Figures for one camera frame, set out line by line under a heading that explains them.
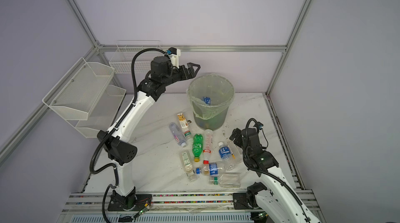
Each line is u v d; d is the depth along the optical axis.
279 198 0.45
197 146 0.86
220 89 0.97
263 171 0.50
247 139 0.56
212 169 0.78
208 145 0.88
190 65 0.65
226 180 0.79
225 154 0.84
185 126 0.95
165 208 0.73
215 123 0.96
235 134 0.70
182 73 0.66
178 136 0.93
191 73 0.65
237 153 0.86
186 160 0.82
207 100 0.97
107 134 0.49
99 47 0.91
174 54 0.65
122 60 0.97
